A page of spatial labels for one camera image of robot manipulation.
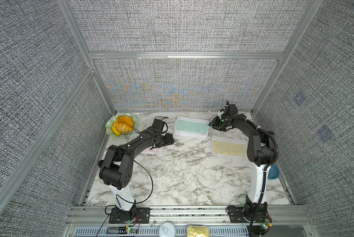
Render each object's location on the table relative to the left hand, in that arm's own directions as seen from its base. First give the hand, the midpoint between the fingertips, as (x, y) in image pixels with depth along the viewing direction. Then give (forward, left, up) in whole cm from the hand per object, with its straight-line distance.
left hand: (173, 140), depth 93 cm
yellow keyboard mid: (-3, -38, -7) cm, 39 cm away
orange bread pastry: (+15, +34, 0) cm, 37 cm away
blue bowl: (-21, -58, -6) cm, 62 cm away
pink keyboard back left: (-3, +10, -8) cm, 14 cm away
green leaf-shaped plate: (+20, +45, -3) cm, 49 cm away
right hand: (+14, -26, +1) cm, 30 cm away
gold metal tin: (-47, -10, -3) cm, 48 cm away
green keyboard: (+15, -14, -5) cm, 21 cm away
